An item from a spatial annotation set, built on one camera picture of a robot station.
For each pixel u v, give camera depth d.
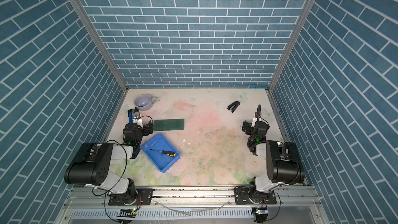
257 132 0.72
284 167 0.45
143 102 1.09
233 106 1.08
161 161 0.85
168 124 1.01
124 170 0.47
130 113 1.04
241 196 0.73
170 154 0.85
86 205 0.72
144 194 0.74
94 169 0.44
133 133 0.72
